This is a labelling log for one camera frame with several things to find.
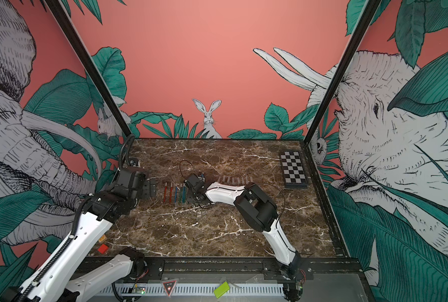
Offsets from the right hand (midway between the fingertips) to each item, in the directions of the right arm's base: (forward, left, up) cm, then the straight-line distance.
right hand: (189, 196), depth 94 cm
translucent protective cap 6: (+10, -30, -1) cm, 31 cm away
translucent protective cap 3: (+10, -22, -2) cm, 24 cm away
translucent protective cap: (+12, -15, -1) cm, 19 cm away
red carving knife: (+3, +13, -1) cm, 13 cm away
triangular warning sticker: (-38, +2, -1) cm, 38 cm away
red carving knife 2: (+2, +10, -1) cm, 10 cm away
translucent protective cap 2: (+13, -17, -2) cm, 22 cm away
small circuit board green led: (-39, +13, -1) cm, 41 cm away
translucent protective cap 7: (+12, -32, -2) cm, 34 cm away
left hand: (-5, +14, +22) cm, 27 cm away
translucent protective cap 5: (+10, -27, -2) cm, 29 cm away
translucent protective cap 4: (+10, -25, -2) cm, 27 cm away
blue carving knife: (+1, +8, -1) cm, 8 cm away
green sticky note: (-38, -18, -1) cm, 42 cm away
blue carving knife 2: (+1, +3, -1) cm, 4 cm away
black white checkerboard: (+15, -56, +1) cm, 58 cm away
